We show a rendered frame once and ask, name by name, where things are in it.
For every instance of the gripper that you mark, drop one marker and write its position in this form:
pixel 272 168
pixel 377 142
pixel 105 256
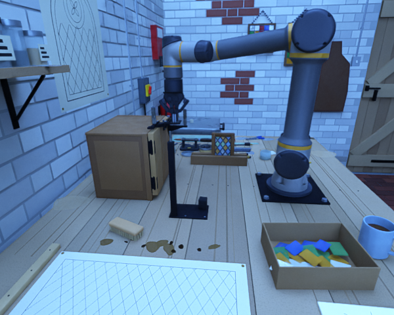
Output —
pixel 173 90

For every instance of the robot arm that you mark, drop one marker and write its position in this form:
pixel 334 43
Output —
pixel 298 108

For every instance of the black door latch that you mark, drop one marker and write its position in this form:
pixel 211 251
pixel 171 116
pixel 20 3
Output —
pixel 159 124

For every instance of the tan cupboard door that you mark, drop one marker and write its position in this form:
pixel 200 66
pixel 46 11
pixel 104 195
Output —
pixel 161 157

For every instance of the oak-framed leaded-glass panel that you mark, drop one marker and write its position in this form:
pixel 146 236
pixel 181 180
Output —
pixel 223 144

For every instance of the tan wooden panel holder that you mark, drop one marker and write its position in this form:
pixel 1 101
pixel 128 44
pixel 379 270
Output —
pixel 216 160

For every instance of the tan wooden display cupboard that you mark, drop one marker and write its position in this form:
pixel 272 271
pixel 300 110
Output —
pixel 118 157

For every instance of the black upright stand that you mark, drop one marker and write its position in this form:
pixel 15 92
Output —
pixel 173 183

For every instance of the tan wooden plank door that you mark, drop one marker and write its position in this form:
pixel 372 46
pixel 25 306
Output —
pixel 384 98

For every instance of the black hand tool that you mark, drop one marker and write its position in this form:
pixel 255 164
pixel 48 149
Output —
pixel 190 144

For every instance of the blue pen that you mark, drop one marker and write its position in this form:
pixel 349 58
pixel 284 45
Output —
pixel 256 137

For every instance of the white small bowl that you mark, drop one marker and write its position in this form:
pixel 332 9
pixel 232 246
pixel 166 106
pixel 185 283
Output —
pixel 267 155

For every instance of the small coloured notice board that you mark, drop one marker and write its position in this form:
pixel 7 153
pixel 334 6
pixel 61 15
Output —
pixel 287 59

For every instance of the tan scrubbing brush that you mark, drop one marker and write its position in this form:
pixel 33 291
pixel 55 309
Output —
pixel 126 228

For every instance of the small labelled glass jar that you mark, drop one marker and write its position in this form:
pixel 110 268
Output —
pixel 34 49

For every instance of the blue glass piece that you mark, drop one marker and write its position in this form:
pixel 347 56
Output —
pixel 295 246

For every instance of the white lattice pattern sheet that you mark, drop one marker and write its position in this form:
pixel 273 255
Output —
pixel 128 288

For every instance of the yellow glass piece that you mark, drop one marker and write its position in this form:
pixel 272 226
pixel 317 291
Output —
pixel 310 257

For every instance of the green glass piece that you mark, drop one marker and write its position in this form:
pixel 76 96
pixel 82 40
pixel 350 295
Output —
pixel 338 247

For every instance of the tan wooden strip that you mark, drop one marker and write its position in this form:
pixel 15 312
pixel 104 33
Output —
pixel 23 275

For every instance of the brown cardboard box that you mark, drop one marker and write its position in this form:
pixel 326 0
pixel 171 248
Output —
pixel 358 259

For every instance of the blue coffee mug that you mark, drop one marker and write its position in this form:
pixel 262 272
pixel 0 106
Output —
pixel 377 238

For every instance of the white paper sheet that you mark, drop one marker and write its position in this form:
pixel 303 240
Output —
pixel 361 309

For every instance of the grey switch box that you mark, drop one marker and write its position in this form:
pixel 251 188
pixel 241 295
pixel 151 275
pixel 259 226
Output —
pixel 144 95

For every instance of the red wall box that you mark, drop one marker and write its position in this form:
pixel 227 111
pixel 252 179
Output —
pixel 156 42

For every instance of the window pattern wall poster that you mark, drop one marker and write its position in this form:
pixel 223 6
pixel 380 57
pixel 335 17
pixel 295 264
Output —
pixel 78 49

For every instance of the hanging coloured glass sample frame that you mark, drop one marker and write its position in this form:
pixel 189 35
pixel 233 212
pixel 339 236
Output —
pixel 261 28

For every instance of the wooden wall shelf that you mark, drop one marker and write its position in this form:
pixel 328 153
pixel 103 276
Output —
pixel 26 70

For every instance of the brown wall board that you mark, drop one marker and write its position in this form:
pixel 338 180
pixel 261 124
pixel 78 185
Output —
pixel 335 82

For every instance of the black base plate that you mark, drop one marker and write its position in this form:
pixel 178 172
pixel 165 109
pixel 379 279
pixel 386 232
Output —
pixel 318 197

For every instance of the grey wall switch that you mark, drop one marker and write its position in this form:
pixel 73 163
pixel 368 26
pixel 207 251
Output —
pixel 356 60

